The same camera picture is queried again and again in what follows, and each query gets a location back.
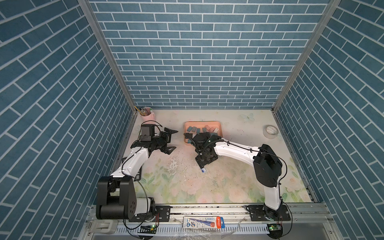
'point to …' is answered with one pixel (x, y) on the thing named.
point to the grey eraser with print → (204, 130)
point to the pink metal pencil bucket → (147, 114)
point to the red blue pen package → (203, 222)
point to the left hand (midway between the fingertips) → (181, 136)
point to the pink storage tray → (201, 124)
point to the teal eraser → (198, 130)
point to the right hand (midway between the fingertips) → (204, 162)
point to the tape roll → (270, 131)
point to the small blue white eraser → (203, 170)
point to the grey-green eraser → (193, 129)
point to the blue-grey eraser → (189, 128)
